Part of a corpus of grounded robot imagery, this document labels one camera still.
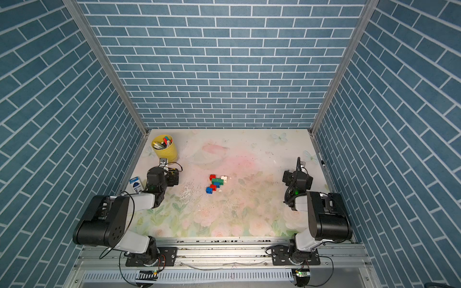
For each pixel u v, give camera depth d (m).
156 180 0.72
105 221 0.45
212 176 0.96
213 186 0.94
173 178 0.87
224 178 0.95
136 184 0.94
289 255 0.72
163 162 0.83
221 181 0.94
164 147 0.99
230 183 0.97
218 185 0.94
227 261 0.74
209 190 0.92
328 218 0.46
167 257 0.73
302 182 0.73
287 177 0.90
